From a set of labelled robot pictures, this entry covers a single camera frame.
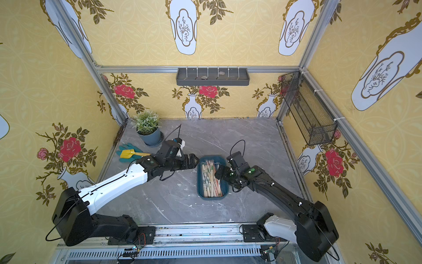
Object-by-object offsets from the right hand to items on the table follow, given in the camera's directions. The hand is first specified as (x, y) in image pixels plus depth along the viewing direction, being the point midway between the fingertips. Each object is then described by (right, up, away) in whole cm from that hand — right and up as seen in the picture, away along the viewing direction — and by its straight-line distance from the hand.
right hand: (220, 179), depth 82 cm
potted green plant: (-42, +27, +13) cm, 52 cm away
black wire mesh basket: (+50, +27, +4) cm, 57 cm away
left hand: (-12, +9, -1) cm, 15 cm away
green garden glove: (-58, +14, +22) cm, 63 cm away
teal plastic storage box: (-6, -5, +4) cm, 9 cm away
